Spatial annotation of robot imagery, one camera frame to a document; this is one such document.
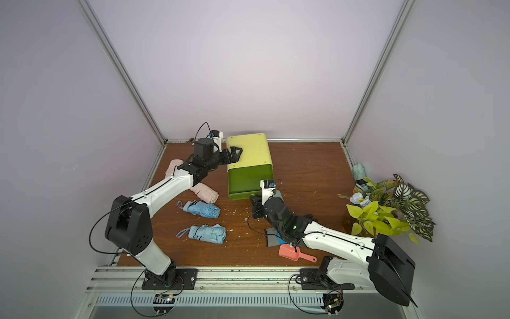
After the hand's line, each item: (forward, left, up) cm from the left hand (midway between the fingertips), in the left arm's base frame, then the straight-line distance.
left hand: (237, 149), depth 86 cm
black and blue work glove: (-30, -16, -25) cm, 42 cm away
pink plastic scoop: (-36, -22, -21) cm, 47 cm away
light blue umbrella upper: (-20, +16, -18) cm, 32 cm away
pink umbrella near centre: (-12, +16, -19) cm, 27 cm away
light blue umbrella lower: (-31, +8, -18) cm, 37 cm away
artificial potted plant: (-27, -55, +1) cm, 62 cm away
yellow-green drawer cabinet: (-8, -8, -1) cm, 12 cm away
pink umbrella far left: (+7, +38, -19) cm, 43 cm away
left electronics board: (-54, +25, -26) cm, 65 cm away
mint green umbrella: (+4, -63, -21) cm, 66 cm away
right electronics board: (-52, -37, -24) cm, 69 cm away
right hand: (-20, -7, -4) cm, 22 cm away
